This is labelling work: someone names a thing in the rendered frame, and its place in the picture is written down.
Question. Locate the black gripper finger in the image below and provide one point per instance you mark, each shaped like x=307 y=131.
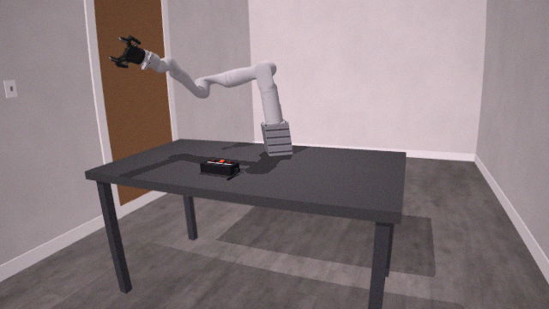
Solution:
x=128 y=42
x=120 y=60

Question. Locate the grey power strip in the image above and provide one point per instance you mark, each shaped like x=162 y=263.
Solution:
x=220 y=167

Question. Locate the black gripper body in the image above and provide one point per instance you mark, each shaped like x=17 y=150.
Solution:
x=138 y=57

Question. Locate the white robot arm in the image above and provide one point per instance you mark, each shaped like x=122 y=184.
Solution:
x=201 y=87

